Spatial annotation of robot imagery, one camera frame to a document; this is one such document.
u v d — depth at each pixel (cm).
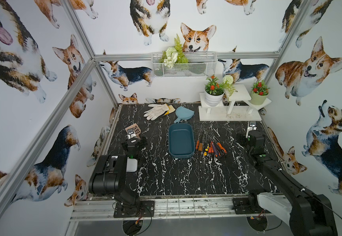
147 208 73
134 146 71
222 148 93
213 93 93
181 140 100
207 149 91
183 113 118
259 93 93
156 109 117
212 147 94
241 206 74
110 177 46
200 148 93
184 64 84
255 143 63
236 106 107
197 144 95
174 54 79
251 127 72
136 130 106
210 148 92
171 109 117
